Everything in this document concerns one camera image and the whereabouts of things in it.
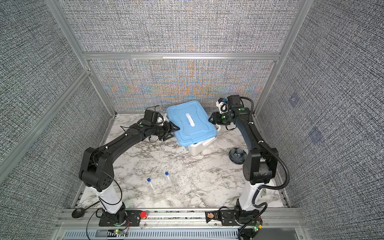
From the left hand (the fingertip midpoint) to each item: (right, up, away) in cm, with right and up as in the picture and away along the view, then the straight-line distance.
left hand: (178, 131), depth 86 cm
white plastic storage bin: (+10, -10, +1) cm, 14 cm away
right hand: (+21, +7, +2) cm, 22 cm away
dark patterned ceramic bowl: (+37, -16, +8) cm, 41 cm away
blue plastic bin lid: (+9, +5, +3) cm, 11 cm away
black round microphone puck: (-48, -40, -13) cm, 64 cm away
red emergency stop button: (-16, -40, -14) cm, 45 cm away
